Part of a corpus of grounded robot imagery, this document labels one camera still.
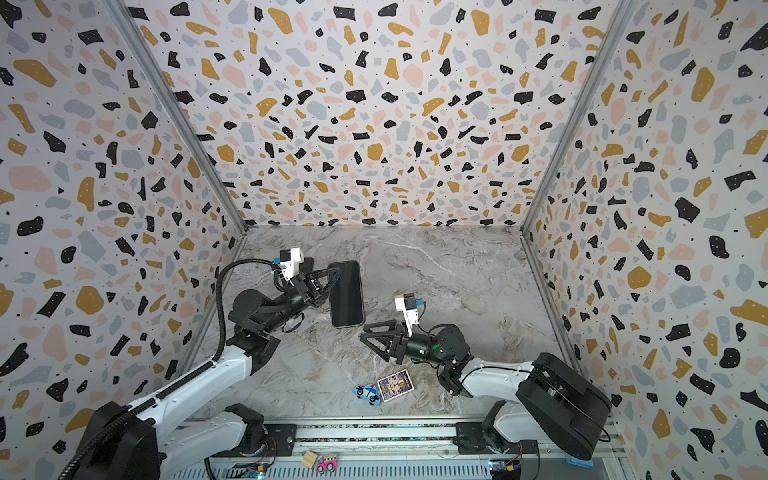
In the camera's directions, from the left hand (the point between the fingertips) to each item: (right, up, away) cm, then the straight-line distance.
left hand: (339, 271), depth 64 cm
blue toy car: (+4, -33, +16) cm, 37 cm away
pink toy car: (-3, -45, +5) cm, 45 cm away
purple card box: (+12, -32, +17) cm, 38 cm away
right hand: (+5, -14, +1) cm, 15 cm away
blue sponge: (+56, -46, +6) cm, 72 cm away
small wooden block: (-8, -45, +6) cm, 46 cm away
